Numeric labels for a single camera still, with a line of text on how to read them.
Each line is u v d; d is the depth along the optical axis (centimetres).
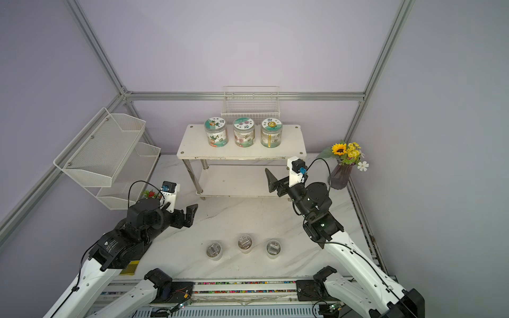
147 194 84
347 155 86
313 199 49
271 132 71
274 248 80
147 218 48
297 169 53
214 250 78
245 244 80
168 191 56
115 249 43
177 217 60
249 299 73
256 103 93
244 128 70
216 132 71
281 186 58
